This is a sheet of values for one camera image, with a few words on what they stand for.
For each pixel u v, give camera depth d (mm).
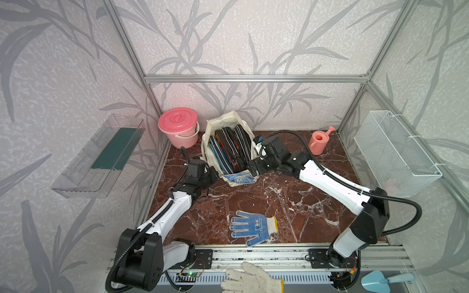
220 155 865
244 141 912
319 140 1019
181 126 990
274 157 589
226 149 909
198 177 656
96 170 644
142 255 397
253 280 689
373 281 693
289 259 752
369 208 422
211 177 768
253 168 702
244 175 804
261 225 825
